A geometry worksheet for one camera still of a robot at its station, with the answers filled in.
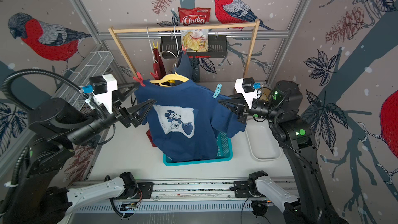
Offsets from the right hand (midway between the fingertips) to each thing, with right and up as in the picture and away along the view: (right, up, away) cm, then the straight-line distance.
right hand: (220, 98), depth 51 cm
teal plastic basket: (+6, -31, +32) cm, 45 cm away
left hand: (-22, +3, -8) cm, 24 cm away
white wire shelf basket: (-70, +18, +37) cm, 81 cm away
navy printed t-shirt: (-13, -9, +11) cm, 19 cm away
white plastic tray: (+29, -28, +37) cm, 55 cm away
